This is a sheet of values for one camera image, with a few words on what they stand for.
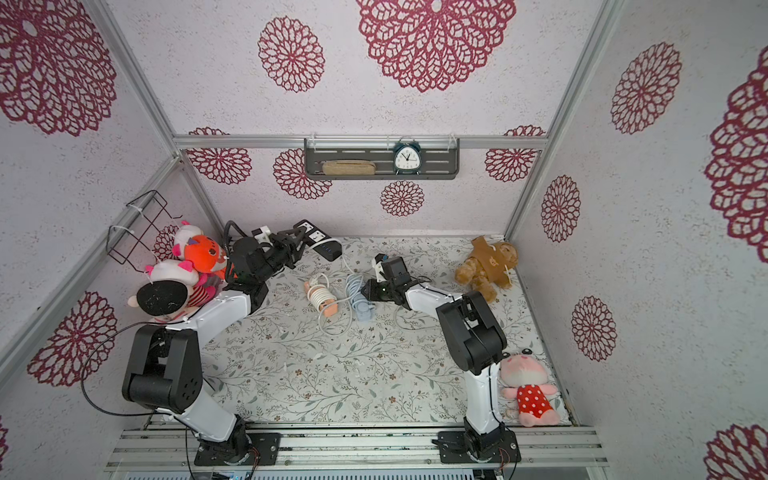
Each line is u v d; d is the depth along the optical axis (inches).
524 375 31.3
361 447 29.9
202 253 35.4
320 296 37.9
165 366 18.8
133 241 29.8
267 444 29.3
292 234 32.7
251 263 26.0
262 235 31.4
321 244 31.3
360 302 38.1
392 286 30.7
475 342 21.1
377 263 35.9
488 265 40.4
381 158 35.9
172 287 32.7
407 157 35.4
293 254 30.5
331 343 36.3
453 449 28.5
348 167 34.5
